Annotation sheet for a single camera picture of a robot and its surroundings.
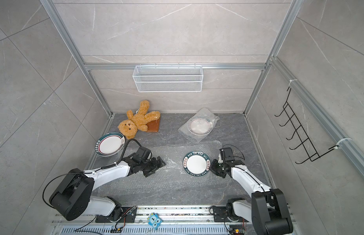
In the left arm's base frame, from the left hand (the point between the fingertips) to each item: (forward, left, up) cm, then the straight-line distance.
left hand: (164, 165), depth 88 cm
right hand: (-2, -29, -1) cm, 29 cm away
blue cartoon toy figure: (-28, +3, -1) cm, 28 cm away
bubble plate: (+18, +39, -2) cm, 43 cm away
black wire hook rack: (-5, -69, +27) cm, 74 cm away
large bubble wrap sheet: (-9, -5, -1) cm, 10 cm away
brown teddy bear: (+27, +25, +5) cm, 37 cm away
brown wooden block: (+32, +10, -1) cm, 33 cm away
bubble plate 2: (+1, -20, -3) cm, 20 cm away
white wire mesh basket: (+52, -3, +26) cm, 58 cm away
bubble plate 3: (+33, -25, -2) cm, 41 cm away
